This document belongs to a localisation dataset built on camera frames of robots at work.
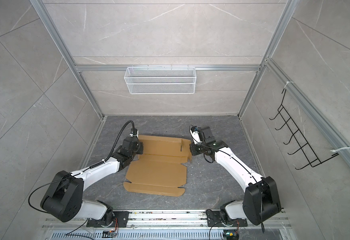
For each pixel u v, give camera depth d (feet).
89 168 1.65
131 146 2.25
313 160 1.91
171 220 2.45
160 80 3.30
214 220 2.39
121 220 2.41
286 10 2.30
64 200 1.39
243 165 1.58
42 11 2.25
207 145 1.91
